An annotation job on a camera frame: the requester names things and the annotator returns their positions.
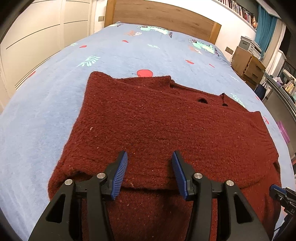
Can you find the grey wall switch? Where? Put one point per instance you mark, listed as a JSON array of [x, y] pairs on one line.
[[101, 18]]

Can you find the grey storage box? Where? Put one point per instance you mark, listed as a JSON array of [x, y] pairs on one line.
[[249, 45]]

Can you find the wooden headboard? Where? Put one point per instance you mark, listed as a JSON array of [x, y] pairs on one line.
[[167, 16]]

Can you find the teal curtain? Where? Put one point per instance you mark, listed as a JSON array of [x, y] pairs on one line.
[[265, 27]]

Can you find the light blue patterned bedspread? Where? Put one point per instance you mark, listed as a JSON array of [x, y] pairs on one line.
[[36, 123]]

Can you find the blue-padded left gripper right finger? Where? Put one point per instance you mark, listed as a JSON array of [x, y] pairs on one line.
[[236, 218]]

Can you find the dark red knit sweater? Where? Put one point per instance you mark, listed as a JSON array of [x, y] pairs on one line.
[[150, 118]]

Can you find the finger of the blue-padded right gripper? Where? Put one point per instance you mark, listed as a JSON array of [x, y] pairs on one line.
[[278, 193]]

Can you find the row of books on shelf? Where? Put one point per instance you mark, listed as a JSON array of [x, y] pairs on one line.
[[248, 10]]

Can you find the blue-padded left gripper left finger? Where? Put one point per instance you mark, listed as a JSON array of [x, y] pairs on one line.
[[61, 220]]

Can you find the white wardrobe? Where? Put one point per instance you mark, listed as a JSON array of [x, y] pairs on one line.
[[42, 30]]

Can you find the wooden nightstand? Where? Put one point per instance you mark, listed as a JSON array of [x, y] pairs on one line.
[[248, 67]]

